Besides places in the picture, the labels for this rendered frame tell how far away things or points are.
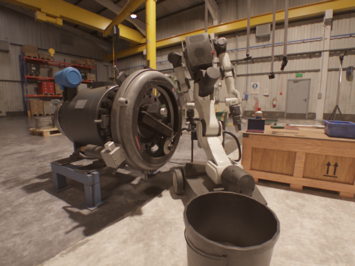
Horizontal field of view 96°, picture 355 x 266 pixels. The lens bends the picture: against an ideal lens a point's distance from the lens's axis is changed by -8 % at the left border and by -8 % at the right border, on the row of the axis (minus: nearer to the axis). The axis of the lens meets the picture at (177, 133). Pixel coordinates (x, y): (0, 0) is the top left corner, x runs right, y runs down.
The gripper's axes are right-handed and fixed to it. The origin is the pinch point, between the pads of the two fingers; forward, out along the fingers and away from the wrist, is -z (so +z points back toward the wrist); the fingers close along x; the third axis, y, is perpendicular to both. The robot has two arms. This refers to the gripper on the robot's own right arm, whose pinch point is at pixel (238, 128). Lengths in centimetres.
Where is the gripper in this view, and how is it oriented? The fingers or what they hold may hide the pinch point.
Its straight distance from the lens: 152.1
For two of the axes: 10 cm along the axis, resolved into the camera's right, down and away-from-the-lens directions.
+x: 1.5, 1.0, 9.8
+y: -9.8, 1.5, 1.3
